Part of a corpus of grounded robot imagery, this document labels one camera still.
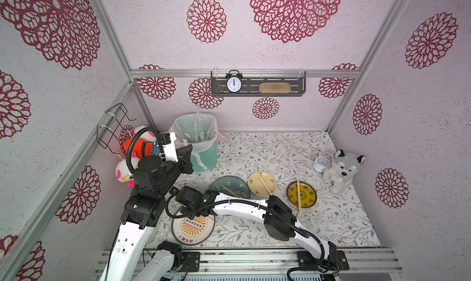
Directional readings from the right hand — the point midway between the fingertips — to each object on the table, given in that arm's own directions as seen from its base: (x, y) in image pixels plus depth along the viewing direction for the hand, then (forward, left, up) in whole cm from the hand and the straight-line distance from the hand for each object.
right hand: (183, 203), depth 83 cm
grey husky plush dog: (+14, -72, +7) cm, 74 cm away
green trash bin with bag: (+32, -5, +14) cm, 35 cm away
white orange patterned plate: (-10, -5, -7) cm, 13 cm away
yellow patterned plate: (+9, -60, -9) cm, 61 cm away
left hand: (+8, -8, +30) cm, 32 cm away
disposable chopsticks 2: (+16, -37, -7) cm, 41 cm away
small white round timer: (+26, -70, -5) cm, 75 cm away
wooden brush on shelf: (+48, -42, +28) cm, 70 cm away
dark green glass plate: (+14, -23, -7) cm, 27 cm away
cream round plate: (+13, -34, -7) cm, 37 cm away
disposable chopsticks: (+7, -54, -6) cm, 55 cm away
